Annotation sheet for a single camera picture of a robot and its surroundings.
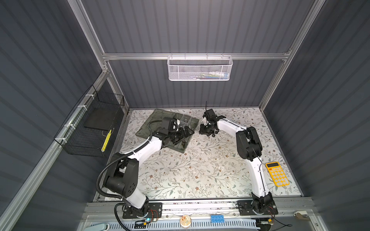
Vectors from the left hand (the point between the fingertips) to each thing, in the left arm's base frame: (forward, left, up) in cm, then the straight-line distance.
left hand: (190, 135), depth 86 cm
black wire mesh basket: (-4, +54, +12) cm, 55 cm away
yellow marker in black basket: (-10, +42, +12) cm, 45 cm away
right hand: (+11, -10, -14) cm, 21 cm away
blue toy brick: (-42, -11, -12) cm, 45 cm away
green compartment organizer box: (+22, +5, -11) cm, 25 cm away
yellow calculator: (-22, -50, -13) cm, 56 cm away
